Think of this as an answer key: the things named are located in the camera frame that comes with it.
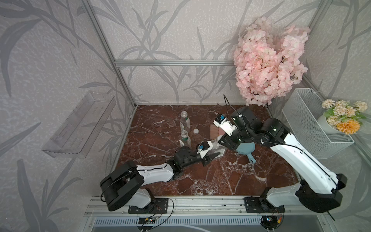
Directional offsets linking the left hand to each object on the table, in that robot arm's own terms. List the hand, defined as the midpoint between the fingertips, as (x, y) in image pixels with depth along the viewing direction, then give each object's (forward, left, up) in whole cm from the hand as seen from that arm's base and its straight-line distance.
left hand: (217, 150), depth 73 cm
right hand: (+1, -1, +10) cm, 10 cm away
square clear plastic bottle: (-1, +1, +5) cm, 5 cm away
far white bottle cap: (+25, +10, -20) cm, 34 cm away
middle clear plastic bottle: (+10, +17, -6) cm, 20 cm away
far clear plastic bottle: (+23, +18, -7) cm, 30 cm away
